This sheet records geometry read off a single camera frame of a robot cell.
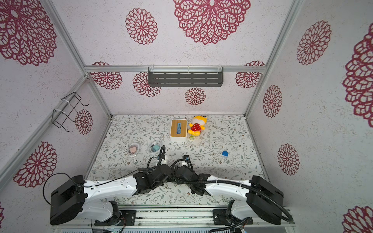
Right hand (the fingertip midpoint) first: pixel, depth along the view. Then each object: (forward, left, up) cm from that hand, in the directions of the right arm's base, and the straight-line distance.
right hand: (176, 172), depth 82 cm
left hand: (0, 0, +1) cm, 1 cm away
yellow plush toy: (+42, -14, -3) cm, 44 cm away
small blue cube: (+18, -31, -9) cm, 37 cm away
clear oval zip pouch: (+17, +31, -4) cm, 36 cm away
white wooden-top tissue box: (+34, +1, -4) cm, 35 cm away
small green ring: (+30, -8, -7) cm, 32 cm away
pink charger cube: (+17, +31, -4) cm, 36 cm away
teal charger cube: (+18, +16, -4) cm, 25 cm away
